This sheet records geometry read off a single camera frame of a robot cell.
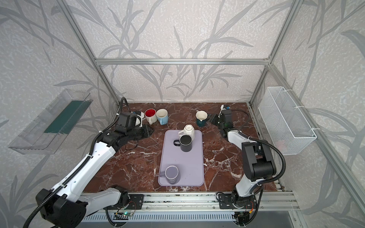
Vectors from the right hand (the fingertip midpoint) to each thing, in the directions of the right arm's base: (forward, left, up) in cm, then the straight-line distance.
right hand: (213, 111), depth 95 cm
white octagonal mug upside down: (-12, +16, -5) cm, 20 cm away
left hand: (-18, +34, +9) cm, 39 cm away
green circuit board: (-57, +49, -15) cm, 76 cm away
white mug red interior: (0, +43, -5) cm, 44 cm away
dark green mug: (+1, +8, -8) cm, 11 cm away
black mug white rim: (-21, +19, -6) cm, 28 cm away
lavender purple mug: (-39, +26, -7) cm, 47 cm away
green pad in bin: (-24, +70, +22) cm, 77 cm away
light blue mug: (+4, +37, -9) cm, 38 cm away
